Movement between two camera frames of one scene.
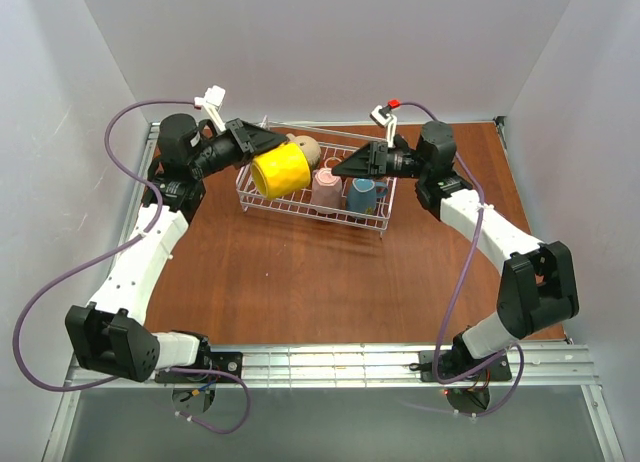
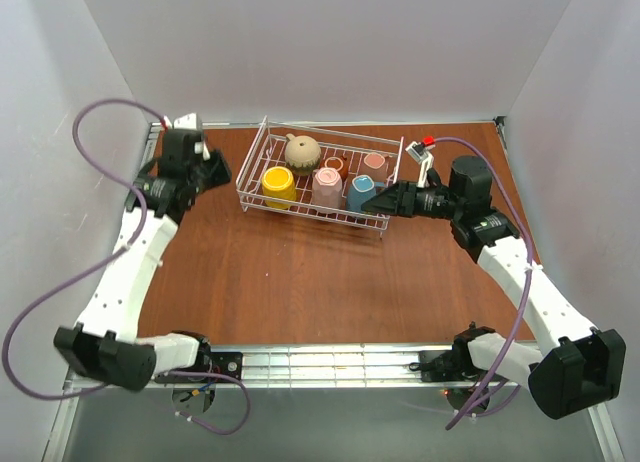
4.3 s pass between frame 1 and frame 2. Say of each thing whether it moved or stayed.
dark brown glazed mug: stayed
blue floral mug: stayed
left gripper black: moved
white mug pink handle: stayed
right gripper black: moved
